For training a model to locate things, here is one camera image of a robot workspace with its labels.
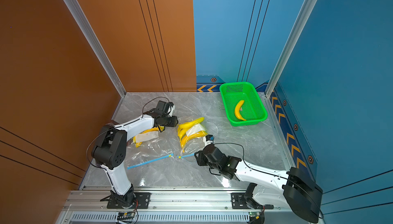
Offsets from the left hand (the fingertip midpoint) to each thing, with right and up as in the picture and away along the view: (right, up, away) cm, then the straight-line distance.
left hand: (176, 119), depth 98 cm
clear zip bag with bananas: (+10, -7, -9) cm, 15 cm away
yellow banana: (+42, +6, +9) cm, 43 cm away
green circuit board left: (-20, -44, -25) cm, 55 cm away
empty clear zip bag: (-11, -19, -10) cm, 24 cm away
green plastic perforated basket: (+53, +6, +11) cm, 55 cm away
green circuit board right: (+41, -43, -25) cm, 65 cm away
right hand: (+13, -18, -18) cm, 28 cm away
